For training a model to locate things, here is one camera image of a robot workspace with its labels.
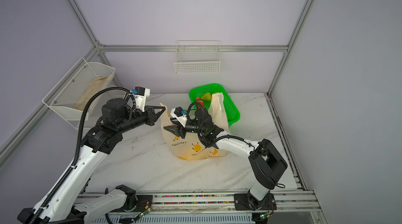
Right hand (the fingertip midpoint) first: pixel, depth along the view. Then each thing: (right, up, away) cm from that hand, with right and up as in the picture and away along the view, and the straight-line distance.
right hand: (166, 123), depth 71 cm
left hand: (+1, +7, -7) cm, 10 cm away
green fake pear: (+20, +15, +42) cm, 49 cm away
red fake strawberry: (+13, +13, +40) cm, 44 cm away
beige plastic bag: (+10, -14, +9) cm, 19 cm away
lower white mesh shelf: (-33, +6, 0) cm, 34 cm away
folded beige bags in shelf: (-41, +19, +11) cm, 46 cm away
